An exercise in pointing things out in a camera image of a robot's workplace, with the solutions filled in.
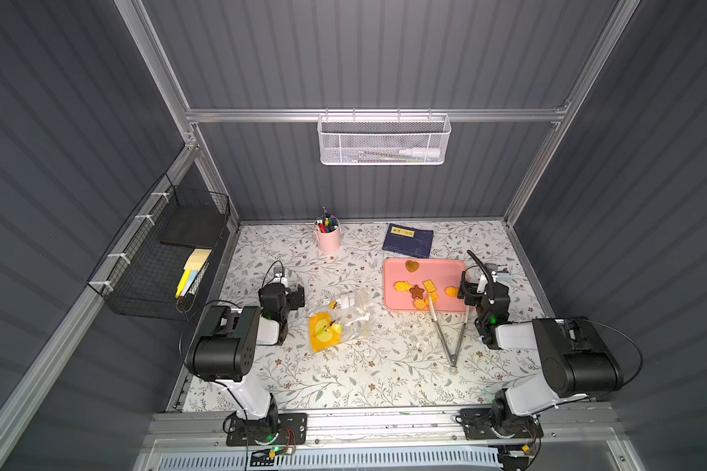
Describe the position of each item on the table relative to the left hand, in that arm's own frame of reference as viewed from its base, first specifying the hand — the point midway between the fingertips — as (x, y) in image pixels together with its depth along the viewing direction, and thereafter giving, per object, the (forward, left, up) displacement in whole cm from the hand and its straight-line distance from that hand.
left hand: (286, 286), depth 96 cm
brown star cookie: (-1, -44, -3) cm, 44 cm away
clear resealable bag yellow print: (-10, -21, -4) cm, 23 cm away
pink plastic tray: (+3, -42, -4) cm, 42 cm away
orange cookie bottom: (-5, -44, -3) cm, 44 cm away
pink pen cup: (+18, -13, +2) cm, 22 cm away
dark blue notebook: (+24, -44, -4) cm, 51 cm away
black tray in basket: (+5, +23, +23) cm, 33 cm away
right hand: (-1, -65, +4) cm, 65 cm away
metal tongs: (-24, -51, -2) cm, 56 cm away
